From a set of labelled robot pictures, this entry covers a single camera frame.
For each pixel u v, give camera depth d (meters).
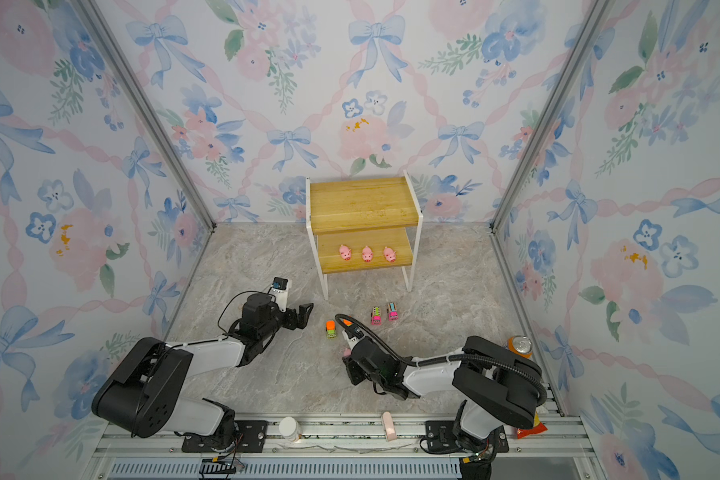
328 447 0.73
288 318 0.81
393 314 0.93
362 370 0.69
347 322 0.63
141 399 0.44
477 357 0.49
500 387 0.44
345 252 0.88
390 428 0.73
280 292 0.80
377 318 0.93
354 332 0.76
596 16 0.69
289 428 0.69
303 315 0.84
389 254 0.88
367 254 0.88
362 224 0.76
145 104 0.84
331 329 0.90
